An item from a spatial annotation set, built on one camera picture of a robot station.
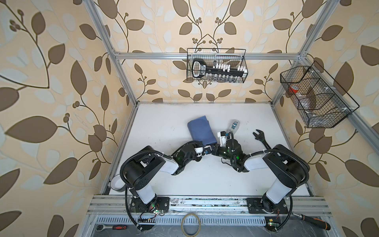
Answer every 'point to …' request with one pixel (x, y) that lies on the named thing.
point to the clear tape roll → (191, 224)
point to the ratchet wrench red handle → (100, 227)
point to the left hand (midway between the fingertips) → (201, 141)
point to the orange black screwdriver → (315, 221)
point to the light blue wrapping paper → (201, 130)
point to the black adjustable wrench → (261, 137)
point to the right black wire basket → (321, 102)
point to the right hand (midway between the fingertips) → (206, 147)
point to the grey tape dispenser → (233, 126)
